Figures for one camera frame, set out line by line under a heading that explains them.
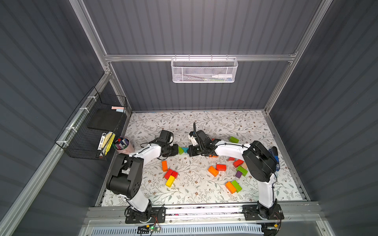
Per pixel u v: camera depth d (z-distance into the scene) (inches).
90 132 28.8
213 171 34.2
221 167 35.7
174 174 33.5
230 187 32.0
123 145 34.4
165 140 29.6
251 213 28.8
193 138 30.4
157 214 28.9
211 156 30.4
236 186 32.0
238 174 34.1
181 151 37.0
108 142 24.4
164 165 35.3
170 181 32.5
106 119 31.1
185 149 37.1
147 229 27.9
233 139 40.2
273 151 36.5
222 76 36.6
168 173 34.0
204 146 29.0
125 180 18.2
